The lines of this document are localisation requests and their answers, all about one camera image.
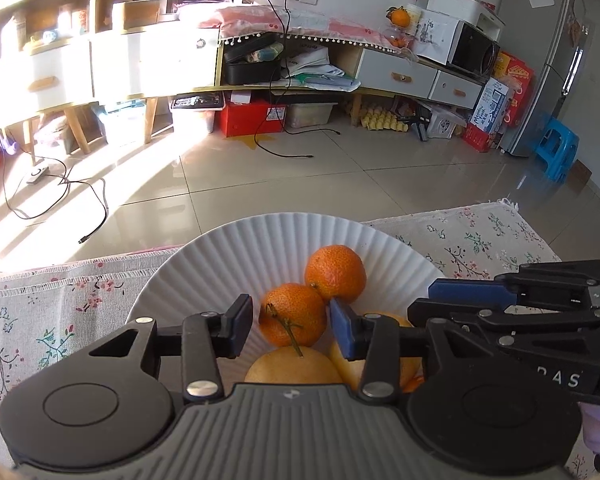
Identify floral tablecloth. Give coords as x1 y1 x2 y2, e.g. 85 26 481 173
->
0 202 600 480

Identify round yellow pear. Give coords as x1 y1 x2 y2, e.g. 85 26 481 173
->
244 345 345 386

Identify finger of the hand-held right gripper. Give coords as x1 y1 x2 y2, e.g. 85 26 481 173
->
407 298 600 348
428 259 600 313

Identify white ribbed plate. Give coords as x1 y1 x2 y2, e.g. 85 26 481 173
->
125 212 448 392

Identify yellow and red carton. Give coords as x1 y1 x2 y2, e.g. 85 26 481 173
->
492 51 536 128

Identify clear box with black lid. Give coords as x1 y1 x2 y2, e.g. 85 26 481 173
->
170 94 226 134

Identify tall wooden shelf cabinet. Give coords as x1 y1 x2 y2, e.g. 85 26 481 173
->
0 0 221 156

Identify black floor cable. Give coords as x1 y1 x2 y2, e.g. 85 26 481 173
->
255 127 341 160

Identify blue plastic stool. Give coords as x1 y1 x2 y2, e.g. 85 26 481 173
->
532 117 580 183

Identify low wooden drawer cabinet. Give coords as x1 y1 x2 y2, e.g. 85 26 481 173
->
215 35 486 126

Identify black hanging cable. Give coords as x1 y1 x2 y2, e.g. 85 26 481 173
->
252 0 293 93

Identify pink fringed cloth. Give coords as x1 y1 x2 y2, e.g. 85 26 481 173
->
177 2 416 56

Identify small white printed box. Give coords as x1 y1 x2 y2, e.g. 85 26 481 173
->
426 110 466 139

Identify blue and white carton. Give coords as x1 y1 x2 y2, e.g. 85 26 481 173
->
472 77 511 136

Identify clear plastic storage bin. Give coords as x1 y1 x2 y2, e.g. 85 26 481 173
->
92 100 148 146

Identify pale yellow apple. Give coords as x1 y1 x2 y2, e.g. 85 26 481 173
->
328 310 424 393

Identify black case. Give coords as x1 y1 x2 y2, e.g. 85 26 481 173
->
223 34 284 86

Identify yellow egg trays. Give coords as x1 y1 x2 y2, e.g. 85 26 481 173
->
352 105 411 133

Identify cardboard box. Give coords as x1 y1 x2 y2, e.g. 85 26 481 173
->
112 1 161 33

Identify black microwave oven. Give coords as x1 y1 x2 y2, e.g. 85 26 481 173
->
447 22 501 78

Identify white foam box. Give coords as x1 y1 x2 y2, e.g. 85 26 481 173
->
426 0 506 28

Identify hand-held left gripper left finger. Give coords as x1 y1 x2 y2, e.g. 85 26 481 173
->
87 294 254 404

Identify mandarin orange with stem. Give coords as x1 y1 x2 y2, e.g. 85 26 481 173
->
258 283 328 348

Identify pile of papers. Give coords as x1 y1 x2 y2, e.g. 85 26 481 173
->
282 45 361 92

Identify orange fruit ornament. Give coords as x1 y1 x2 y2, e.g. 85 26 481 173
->
386 6 412 30

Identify grey refrigerator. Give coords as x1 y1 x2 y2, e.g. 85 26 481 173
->
497 0 596 158

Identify red box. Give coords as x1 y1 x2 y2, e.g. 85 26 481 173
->
215 100 286 138

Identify clear bag of small oranges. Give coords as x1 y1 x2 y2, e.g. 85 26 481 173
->
385 30 416 51

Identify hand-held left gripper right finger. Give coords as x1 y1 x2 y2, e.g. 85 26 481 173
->
329 298 486 405

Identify clear storage box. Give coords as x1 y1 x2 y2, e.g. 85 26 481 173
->
285 102 338 129

